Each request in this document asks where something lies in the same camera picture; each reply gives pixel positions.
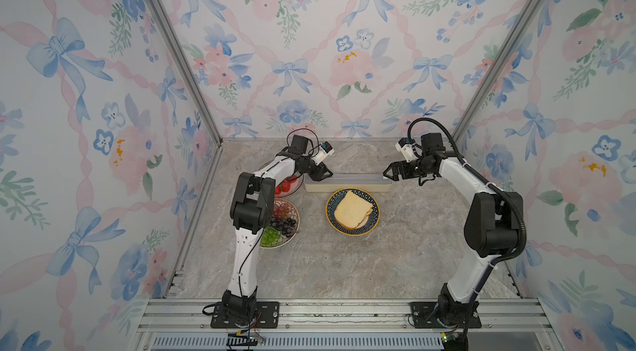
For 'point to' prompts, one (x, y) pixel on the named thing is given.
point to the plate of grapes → (282, 225)
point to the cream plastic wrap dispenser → (374, 182)
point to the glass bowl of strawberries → (287, 186)
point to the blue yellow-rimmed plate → (368, 224)
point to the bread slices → (353, 211)
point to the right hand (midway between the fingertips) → (396, 170)
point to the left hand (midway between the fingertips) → (329, 168)
